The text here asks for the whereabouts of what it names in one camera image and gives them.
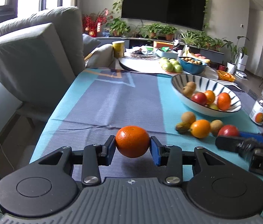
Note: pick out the white air purifier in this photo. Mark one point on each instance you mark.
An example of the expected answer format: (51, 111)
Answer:
(243, 61)

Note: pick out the large orange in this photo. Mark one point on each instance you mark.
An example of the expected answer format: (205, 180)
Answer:
(132, 142)

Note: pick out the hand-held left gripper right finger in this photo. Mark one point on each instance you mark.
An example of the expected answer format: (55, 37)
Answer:
(155, 150)

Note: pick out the small green-brown mango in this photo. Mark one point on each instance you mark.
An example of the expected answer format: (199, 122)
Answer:
(181, 127)

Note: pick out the pile of small brown fruits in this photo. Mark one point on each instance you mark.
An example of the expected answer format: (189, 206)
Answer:
(192, 61)

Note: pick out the grey sofa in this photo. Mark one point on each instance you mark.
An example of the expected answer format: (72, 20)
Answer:
(29, 56)

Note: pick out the yellow-green fruit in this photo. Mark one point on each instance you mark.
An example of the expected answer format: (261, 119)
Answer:
(213, 107)

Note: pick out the tall plant in white pot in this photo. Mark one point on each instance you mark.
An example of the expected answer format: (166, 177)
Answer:
(235, 51)

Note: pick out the blue-grey pillow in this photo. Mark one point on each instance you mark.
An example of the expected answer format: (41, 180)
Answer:
(90, 44)

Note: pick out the glass plate with dark food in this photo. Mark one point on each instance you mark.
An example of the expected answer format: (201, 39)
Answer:
(143, 52)

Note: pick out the white bowl with blue stripes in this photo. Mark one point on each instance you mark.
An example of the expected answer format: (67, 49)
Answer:
(185, 102)

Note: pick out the green apple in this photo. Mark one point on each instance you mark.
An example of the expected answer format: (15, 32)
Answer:
(174, 62)
(178, 68)
(167, 67)
(163, 61)

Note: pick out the red festive decoration plant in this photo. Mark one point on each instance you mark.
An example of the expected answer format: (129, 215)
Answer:
(96, 23)

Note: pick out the red apple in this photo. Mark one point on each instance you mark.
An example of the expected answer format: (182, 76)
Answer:
(228, 131)
(199, 98)

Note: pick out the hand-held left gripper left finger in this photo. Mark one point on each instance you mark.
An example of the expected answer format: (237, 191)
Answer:
(109, 150)

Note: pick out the round white table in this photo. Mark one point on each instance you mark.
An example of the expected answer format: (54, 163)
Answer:
(145, 64)

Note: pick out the orange box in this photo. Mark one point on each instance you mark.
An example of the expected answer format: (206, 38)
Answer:
(163, 44)

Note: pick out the green vine around television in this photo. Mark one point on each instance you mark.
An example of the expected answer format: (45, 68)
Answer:
(118, 2)

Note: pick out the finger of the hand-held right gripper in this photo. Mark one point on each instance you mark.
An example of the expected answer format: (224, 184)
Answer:
(234, 143)
(254, 137)

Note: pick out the light blue tray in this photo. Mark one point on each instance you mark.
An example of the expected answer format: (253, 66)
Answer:
(166, 53)

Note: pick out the glass jar with orange label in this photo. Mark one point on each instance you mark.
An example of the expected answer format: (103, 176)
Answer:
(261, 107)

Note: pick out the spider plant in vase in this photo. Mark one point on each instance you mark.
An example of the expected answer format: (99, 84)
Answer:
(191, 38)

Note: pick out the black television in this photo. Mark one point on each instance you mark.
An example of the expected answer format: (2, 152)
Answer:
(164, 4)

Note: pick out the orange basket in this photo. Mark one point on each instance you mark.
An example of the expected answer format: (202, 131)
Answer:
(226, 76)

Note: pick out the blue patterned tablecloth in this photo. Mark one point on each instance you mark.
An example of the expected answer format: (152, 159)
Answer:
(110, 102)

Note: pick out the bunch of bananas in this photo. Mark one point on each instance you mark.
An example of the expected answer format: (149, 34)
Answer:
(193, 54)

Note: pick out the gold can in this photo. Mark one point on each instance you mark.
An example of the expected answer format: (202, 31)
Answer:
(118, 49)

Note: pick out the potted green plant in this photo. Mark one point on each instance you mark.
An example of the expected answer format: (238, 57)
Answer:
(206, 40)
(168, 31)
(118, 26)
(218, 43)
(151, 29)

